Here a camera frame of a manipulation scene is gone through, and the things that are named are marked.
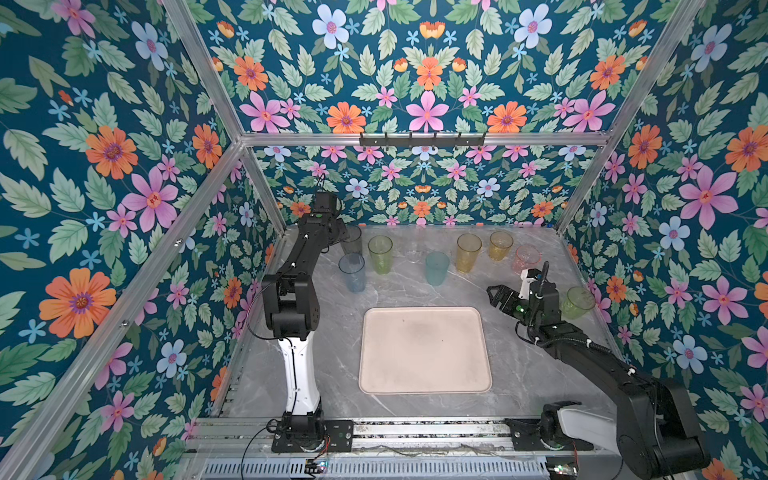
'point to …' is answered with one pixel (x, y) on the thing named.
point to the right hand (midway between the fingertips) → (497, 291)
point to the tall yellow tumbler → (467, 250)
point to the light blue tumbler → (353, 266)
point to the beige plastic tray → (423, 350)
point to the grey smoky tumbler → (353, 242)
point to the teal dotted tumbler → (436, 267)
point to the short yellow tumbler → (500, 242)
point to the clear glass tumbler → (414, 241)
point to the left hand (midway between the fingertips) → (341, 224)
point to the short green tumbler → (578, 301)
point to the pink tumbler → (527, 256)
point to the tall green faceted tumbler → (381, 253)
